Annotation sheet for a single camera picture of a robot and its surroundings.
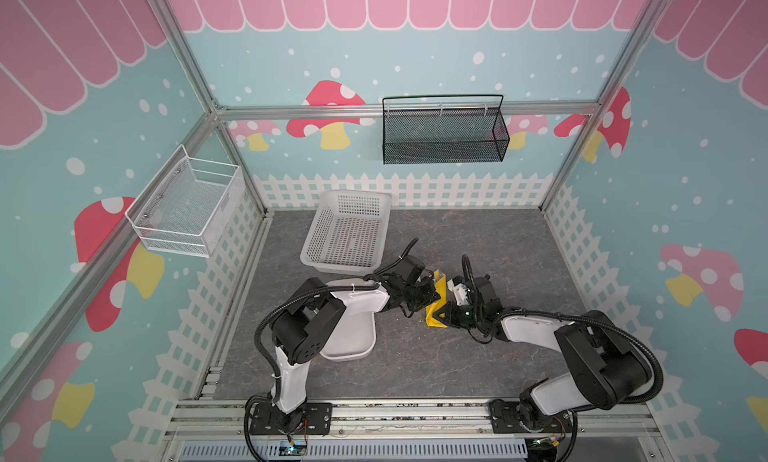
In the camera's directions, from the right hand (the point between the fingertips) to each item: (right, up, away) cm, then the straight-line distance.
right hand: (431, 314), depth 89 cm
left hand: (+3, +4, 0) cm, 5 cm away
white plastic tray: (-23, -6, -2) cm, 24 cm away
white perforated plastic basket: (-29, +25, +23) cm, 45 cm away
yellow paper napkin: (+4, +7, +5) cm, 10 cm away
